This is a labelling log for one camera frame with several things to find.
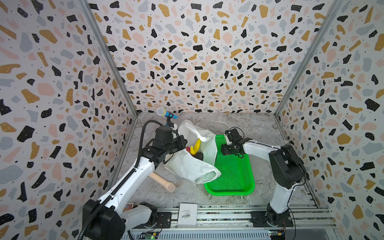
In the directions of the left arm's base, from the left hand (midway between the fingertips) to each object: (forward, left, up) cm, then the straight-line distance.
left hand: (188, 138), depth 76 cm
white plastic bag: (-11, +3, -6) cm, 13 cm away
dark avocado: (-2, -5, -14) cm, 15 cm away
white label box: (-31, 0, -19) cm, 37 cm away
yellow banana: (+1, -3, -14) cm, 14 cm away
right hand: (+8, -22, -20) cm, 31 cm away
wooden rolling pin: (-17, +11, -21) cm, 29 cm away
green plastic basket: (-10, -28, -25) cm, 39 cm away
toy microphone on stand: (+19, +16, +1) cm, 25 cm away
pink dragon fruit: (+1, +1, -12) cm, 12 cm away
